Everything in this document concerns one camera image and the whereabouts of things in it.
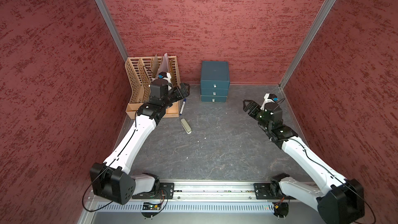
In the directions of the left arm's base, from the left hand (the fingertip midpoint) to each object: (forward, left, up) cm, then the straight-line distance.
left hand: (183, 91), depth 77 cm
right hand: (-4, -33, -8) cm, 34 cm away
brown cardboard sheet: (+25, +21, -5) cm, 33 cm away
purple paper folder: (+21, +13, -1) cm, 25 cm away
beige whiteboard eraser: (-5, +1, -28) cm, 28 cm away
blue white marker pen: (+11, +5, -29) cm, 32 cm away
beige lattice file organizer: (+24, +32, -8) cm, 41 cm away
